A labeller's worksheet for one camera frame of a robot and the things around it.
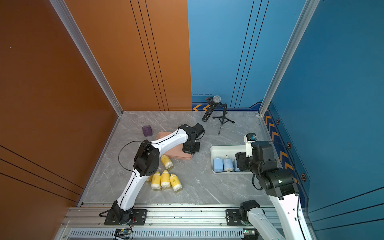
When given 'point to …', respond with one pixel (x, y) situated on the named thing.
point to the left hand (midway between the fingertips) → (196, 151)
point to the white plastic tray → (221, 151)
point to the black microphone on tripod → (216, 100)
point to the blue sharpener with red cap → (228, 165)
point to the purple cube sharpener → (147, 130)
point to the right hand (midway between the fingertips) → (241, 154)
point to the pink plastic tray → (178, 153)
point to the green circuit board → (122, 233)
